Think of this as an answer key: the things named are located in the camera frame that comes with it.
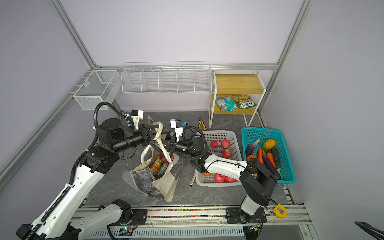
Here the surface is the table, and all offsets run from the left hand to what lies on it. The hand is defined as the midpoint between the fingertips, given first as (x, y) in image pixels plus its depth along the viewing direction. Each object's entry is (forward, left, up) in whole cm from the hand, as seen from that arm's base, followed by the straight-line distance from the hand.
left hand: (164, 131), depth 60 cm
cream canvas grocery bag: (+16, +11, -11) cm, 22 cm away
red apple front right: (-10, -30, -33) cm, 46 cm away
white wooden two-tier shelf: (+45, -44, -21) cm, 66 cm away
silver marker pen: (-10, -9, -38) cm, 40 cm away
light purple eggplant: (+8, -47, -34) cm, 59 cm away
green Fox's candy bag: (+37, -48, -20) cm, 64 cm away
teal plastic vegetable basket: (+18, -50, -33) cm, 63 cm away
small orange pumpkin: (+2, -45, -33) cm, 56 cm away
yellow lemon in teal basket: (+10, -60, -32) cm, 69 cm away
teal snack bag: (+35, -35, -20) cm, 53 cm away
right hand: (-4, +5, -1) cm, 7 cm away
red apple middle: (+5, -32, -33) cm, 46 cm away
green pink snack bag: (-7, +4, -22) cm, 24 cm away
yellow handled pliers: (+35, -18, -38) cm, 54 cm away
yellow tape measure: (-27, -53, -36) cm, 69 cm away
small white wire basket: (+51, +50, -13) cm, 73 cm away
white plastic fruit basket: (-9, -16, -38) cm, 42 cm away
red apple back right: (+13, -32, -34) cm, 48 cm away
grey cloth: (-5, +27, -36) cm, 46 cm away
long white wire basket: (+59, -10, -14) cm, 61 cm away
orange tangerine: (-6, -18, -37) cm, 41 cm away
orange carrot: (+2, -59, -35) cm, 69 cm away
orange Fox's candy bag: (-4, +9, -25) cm, 27 cm away
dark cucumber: (+4, -62, -34) cm, 70 cm away
